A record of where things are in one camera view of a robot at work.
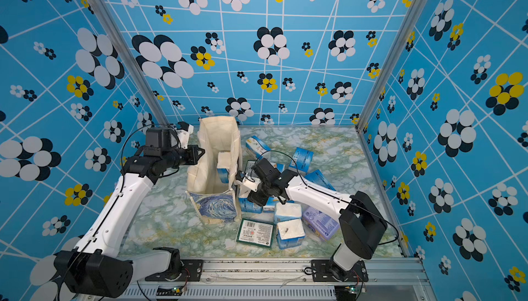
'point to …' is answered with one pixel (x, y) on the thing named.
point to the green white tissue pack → (248, 168)
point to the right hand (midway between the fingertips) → (255, 191)
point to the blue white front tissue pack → (246, 206)
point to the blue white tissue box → (257, 146)
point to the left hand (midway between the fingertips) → (206, 148)
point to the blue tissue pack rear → (302, 160)
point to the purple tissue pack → (320, 223)
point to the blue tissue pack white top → (290, 233)
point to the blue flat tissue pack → (316, 176)
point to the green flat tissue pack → (256, 233)
